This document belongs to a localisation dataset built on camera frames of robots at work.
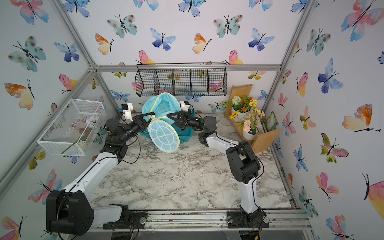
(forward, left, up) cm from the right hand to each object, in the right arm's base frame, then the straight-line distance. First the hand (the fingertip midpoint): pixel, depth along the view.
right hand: (169, 116), depth 65 cm
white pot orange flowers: (+28, -38, -20) cm, 51 cm away
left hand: (+5, +8, -4) cm, 11 cm away
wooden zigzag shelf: (+4, -46, -21) cm, 50 cm away
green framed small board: (+32, -64, -37) cm, 81 cm away
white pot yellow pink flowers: (+10, -41, -19) cm, 47 cm away
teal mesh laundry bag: (-4, +3, -7) cm, 8 cm away
